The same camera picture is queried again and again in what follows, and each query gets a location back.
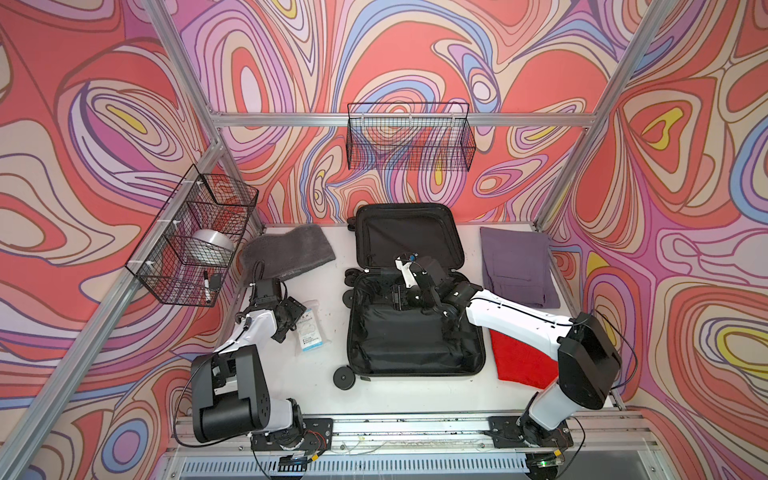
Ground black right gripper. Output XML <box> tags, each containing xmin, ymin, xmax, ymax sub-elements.
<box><xmin>378</xmin><ymin>283</ymin><xmax>437</xmax><ymax>312</ymax></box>

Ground white wet wipes pack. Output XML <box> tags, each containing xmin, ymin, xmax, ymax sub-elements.
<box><xmin>296</xmin><ymin>300</ymin><xmax>325</xmax><ymax>352</ymax></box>

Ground grey fluffy towel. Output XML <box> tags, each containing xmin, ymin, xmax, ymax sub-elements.
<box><xmin>241</xmin><ymin>224</ymin><xmax>336</xmax><ymax>281</ymax></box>

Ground black white suitcase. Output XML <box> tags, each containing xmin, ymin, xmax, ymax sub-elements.
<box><xmin>343</xmin><ymin>203</ymin><xmax>486</xmax><ymax>378</ymax></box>

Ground red shirt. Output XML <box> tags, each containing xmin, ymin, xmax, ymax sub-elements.
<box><xmin>490</xmin><ymin>330</ymin><xmax>558</xmax><ymax>389</ymax></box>

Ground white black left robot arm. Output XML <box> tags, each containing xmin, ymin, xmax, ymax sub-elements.
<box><xmin>190</xmin><ymin>261</ymin><xmax>306</xmax><ymax>450</ymax></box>

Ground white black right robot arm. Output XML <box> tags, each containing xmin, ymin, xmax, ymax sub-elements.
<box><xmin>394</xmin><ymin>254</ymin><xmax>622</xmax><ymax>445</ymax></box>

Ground black marker pen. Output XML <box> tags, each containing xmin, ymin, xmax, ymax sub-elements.
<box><xmin>203</xmin><ymin>270</ymin><xmax>213</xmax><ymax>306</ymax></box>

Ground folded purple jeans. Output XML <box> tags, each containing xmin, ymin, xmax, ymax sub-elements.
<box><xmin>480</xmin><ymin>227</ymin><xmax>561</xmax><ymax>309</ymax></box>

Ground silver tape roll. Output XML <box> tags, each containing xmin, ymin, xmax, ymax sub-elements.
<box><xmin>186</xmin><ymin>229</ymin><xmax>235</xmax><ymax>267</ymax></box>

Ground black wire basket left wall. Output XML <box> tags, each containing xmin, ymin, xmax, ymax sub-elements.
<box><xmin>125</xmin><ymin>166</ymin><xmax>259</xmax><ymax>307</ymax></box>

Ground black wire basket wall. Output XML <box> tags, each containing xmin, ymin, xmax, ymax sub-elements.
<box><xmin>346</xmin><ymin>100</ymin><xmax>476</xmax><ymax>172</ymax></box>
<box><xmin>125</xmin><ymin>166</ymin><xmax>259</xmax><ymax>307</ymax></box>

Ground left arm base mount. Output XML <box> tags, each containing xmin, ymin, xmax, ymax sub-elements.
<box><xmin>251</xmin><ymin>417</ymin><xmax>334</xmax><ymax>454</ymax></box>

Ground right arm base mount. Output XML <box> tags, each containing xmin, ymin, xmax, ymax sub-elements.
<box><xmin>484</xmin><ymin>416</ymin><xmax>574</xmax><ymax>450</ymax></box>

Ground black wire basket back wall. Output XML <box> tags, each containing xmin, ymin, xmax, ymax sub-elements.
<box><xmin>346</xmin><ymin>100</ymin><xmax>476</xmax><ymax>172</ymax></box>

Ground aluminium front rail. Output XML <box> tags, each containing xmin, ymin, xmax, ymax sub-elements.
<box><xmin>151</xmin><ymin>409</ymin><xmax>679</xmax><ymax>479</ymax></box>

